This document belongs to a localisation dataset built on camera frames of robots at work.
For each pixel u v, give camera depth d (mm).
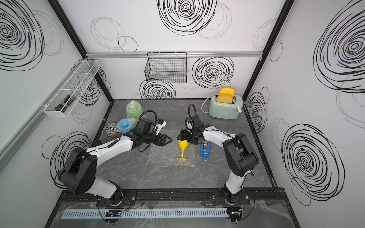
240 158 473
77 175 431
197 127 728
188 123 772
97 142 1005
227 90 963
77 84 809
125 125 867
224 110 1024
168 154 893
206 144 885
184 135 808
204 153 870
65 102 667
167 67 1441
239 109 939
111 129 991
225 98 937
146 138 722
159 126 793
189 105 815
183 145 854
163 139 755
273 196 756
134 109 920
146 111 698
